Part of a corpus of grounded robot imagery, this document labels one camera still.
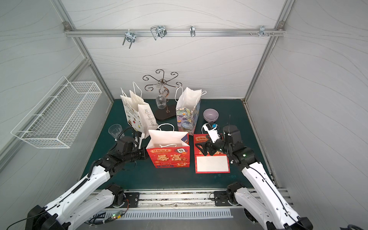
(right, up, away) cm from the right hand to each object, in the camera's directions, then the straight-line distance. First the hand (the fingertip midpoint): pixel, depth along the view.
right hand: (202, 139), depth 72 cm
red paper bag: (-17, -4, -5) cm, 18 cm away
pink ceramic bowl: (+10, +12, +35) cm, 38 cm away
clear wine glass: (-26, +22, +20) cm, 39 cm away
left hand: (-27, -7, +7) cm, 29 cm away
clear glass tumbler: (-58, +2, +24) cm, 63 cm away
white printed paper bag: (-36, +13, +9) cm, 39 cm away
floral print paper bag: (-7, +22, +27) cm, 35 cm away
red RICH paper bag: (+10, -17, +13) cm, 24 cm away
